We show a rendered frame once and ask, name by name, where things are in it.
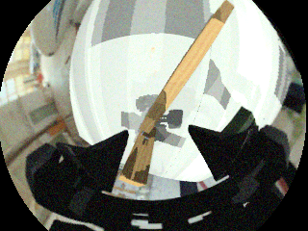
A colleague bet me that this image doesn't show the wooden post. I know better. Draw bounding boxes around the wooden post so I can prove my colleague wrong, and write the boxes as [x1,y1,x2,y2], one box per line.
[118,127,157,187]

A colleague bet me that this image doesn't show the brown wooden board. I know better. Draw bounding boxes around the brown wooden board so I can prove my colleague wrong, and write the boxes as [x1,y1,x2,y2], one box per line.
[140,0,235,135]

